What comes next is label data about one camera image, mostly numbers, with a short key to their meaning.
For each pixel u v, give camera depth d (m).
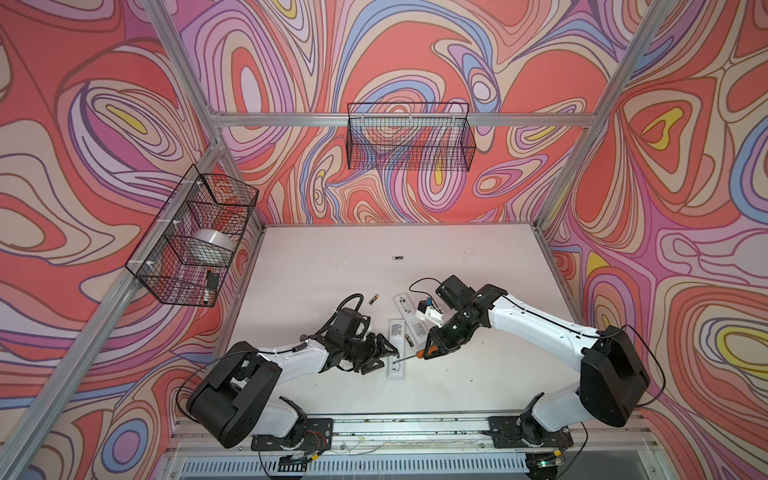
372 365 0.78
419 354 0.77
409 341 0.89
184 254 0.74
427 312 0.75
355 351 0.74
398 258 1.09
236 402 0.43
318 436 0.73
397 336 0.88
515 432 0.72
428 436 0.75
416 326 0.91
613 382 0.42
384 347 0.78
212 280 0.73
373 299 0.98
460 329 0.68
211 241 0.72
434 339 0.69
